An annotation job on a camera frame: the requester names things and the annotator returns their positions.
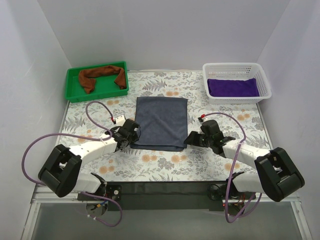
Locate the aluminium frame rail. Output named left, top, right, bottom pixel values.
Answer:
left=22, top=181, right=312, bottom=240

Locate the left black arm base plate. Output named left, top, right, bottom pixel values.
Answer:
left=77, top=183, right=123, bottom=202

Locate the purple towel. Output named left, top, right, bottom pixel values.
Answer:
left=207, top=78, right=260, bottom=98

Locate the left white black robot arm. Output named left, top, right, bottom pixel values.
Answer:
left=38, top=119, right=140, bottom=198

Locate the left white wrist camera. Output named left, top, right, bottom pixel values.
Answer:
left=111, top=115, right=126, bottom=126

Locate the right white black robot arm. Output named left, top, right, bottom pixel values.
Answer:
left=184, top=120, right=305, bottom=202

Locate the floral table mat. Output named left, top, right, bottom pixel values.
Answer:
left=59, top=71, right=272, bottom=182

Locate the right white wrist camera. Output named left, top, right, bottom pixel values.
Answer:
left=198, top=114, right=211, bottom=133

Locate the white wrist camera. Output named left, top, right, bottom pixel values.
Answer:
left=111, top=115, right=126, bottom=126
left=198, top=114, right=211, bottom=133

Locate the white plastic basket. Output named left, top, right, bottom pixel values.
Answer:
left=202, top=62, right=272, bottom=105

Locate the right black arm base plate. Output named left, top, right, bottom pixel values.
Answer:
left=208, top=183, right=253, bottom=200

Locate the green plastic tray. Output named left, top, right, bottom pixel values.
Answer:
left=64, top=61, right=129, bottom=103

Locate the orange brown towel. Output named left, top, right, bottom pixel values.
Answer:
left=78, top=65, right=127, bottom=94

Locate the grey blue towel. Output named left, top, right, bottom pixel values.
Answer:
left=130, top=96, right=188, bottom=152

